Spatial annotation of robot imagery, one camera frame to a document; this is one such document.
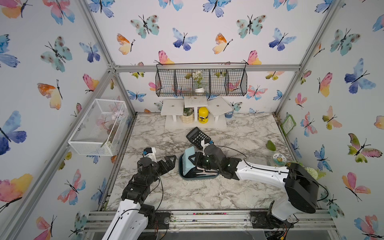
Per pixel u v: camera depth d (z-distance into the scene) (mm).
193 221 753
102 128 723
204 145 749
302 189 432
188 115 1101
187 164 765
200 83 935
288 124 1101
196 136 1042
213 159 615
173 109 1040
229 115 1164
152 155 701
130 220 496
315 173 727
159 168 674
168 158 696
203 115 1067
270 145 1010
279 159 864
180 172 839
